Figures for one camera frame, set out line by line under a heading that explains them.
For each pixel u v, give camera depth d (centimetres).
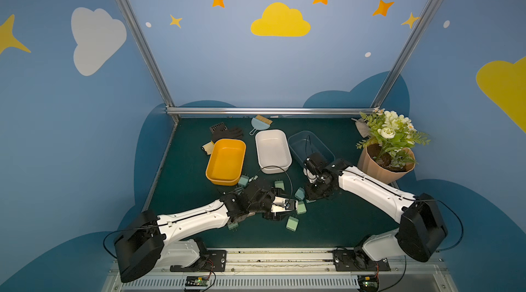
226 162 107
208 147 108
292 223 82
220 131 113
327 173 61
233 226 80
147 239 40
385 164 88
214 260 75
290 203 63
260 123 119
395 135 75
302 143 112
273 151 104
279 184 93
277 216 68
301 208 86
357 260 67
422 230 42
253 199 59
